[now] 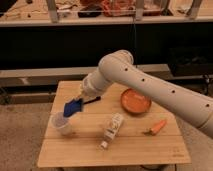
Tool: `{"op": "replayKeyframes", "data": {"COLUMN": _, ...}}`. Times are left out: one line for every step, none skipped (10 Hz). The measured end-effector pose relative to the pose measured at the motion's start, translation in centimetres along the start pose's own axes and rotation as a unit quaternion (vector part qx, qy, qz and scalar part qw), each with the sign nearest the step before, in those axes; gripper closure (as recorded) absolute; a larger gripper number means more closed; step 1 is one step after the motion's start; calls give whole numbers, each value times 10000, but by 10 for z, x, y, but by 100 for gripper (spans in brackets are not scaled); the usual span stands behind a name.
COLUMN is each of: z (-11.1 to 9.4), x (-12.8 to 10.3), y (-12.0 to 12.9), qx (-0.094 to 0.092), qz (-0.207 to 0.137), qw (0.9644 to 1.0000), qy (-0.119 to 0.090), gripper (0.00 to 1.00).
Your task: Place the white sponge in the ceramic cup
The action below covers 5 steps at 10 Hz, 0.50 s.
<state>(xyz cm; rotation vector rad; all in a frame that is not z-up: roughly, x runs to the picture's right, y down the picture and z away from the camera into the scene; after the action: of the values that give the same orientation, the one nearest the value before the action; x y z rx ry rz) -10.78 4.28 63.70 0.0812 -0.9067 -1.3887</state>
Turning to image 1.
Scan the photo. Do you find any white bottle lying down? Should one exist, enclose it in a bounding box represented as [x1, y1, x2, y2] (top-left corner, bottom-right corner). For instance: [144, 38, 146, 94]
[100, 113, 124, 149]

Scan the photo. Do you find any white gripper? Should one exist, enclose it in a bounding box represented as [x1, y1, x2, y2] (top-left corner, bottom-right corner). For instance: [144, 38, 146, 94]
[63, 77, 96, 118]

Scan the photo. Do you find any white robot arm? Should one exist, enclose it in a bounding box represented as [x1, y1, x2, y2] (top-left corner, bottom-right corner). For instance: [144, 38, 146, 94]
[63, 50, 213, 139]

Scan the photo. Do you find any white ceramic cup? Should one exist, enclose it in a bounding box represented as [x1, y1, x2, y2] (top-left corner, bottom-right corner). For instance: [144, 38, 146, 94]
[51, 112, 71, 135]

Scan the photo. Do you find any black handled utensil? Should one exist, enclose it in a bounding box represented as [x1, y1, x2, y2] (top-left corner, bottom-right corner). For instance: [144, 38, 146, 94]
[83, 96, 101, 104]

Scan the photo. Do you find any orange bowl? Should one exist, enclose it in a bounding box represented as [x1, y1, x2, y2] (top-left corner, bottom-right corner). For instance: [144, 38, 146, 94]
[120, 89, 152, 115]

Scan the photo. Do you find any wooden table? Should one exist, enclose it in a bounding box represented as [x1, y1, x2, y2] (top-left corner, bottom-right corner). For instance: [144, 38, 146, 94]
[38, 84, 190, 168]

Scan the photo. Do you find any orange toy carrot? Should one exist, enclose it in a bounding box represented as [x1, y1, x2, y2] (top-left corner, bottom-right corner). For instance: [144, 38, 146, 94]
[145, 119, 167, 136]

